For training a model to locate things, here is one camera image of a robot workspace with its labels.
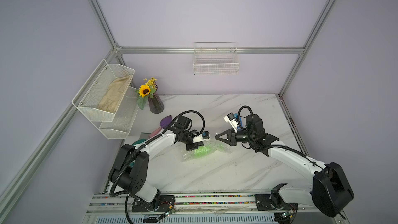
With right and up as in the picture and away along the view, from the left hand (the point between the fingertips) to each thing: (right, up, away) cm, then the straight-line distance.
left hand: (200, 144), depth 86 cm
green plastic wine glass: (+2, -3, -2) cm, 4 cm away
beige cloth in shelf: (-45, +27, -7) cm, 53 cm away
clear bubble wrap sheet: (-6, -5, -4) cm, 9 cm away
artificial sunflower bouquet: (-33, +31, +4) cm, 45 cm away
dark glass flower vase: (-31, +24, +18) cm, 43 cm away
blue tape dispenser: (+17, +16, -16) cm, 28 cm away
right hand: (+9, +5, -11) cm, 15 cm away
